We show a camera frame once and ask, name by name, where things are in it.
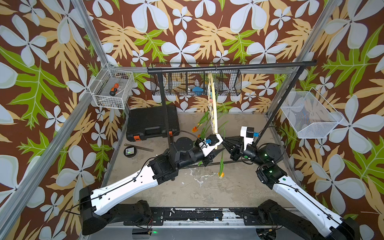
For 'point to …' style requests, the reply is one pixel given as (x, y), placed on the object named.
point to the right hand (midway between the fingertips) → (220, 140)
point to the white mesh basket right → (311, 116)
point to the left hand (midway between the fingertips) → (221, 142)
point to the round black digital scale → (130, 152)
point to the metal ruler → (148, 149)
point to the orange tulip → (195, 128)
